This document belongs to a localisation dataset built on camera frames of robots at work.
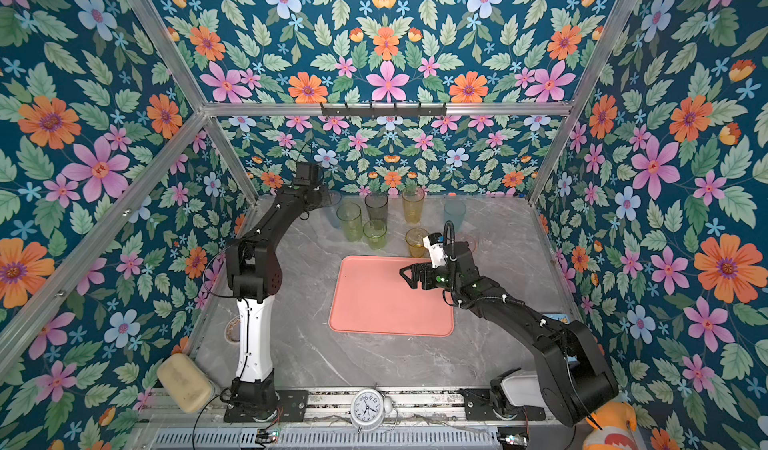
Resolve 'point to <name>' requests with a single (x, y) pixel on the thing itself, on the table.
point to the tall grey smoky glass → (376, 204)
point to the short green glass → (376, 233)
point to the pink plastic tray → (371, 295)
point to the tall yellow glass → (413, 204)
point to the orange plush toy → (613, 427)
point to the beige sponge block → (186, 383)
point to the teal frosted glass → (454, 211)
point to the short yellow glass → (414, 240)
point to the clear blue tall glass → (332, 211)
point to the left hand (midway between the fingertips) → (325, 187)
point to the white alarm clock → (367, 409)
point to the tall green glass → (350, 217)
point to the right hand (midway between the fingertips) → (412, 267)
